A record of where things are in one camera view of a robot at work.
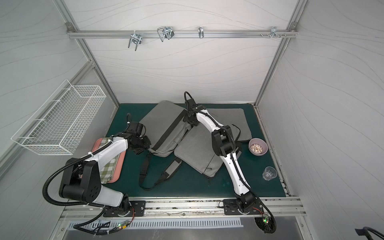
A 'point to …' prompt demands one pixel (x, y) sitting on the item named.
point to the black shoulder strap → (167, 172)
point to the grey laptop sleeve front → (196, 149)
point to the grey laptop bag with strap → (166, 128)
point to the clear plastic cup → (269, 173)
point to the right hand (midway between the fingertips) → (188, 119)
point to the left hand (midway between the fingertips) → (150, 146)
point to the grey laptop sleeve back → (235, 118)
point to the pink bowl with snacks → (258, 146)
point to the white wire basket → (59, 123)
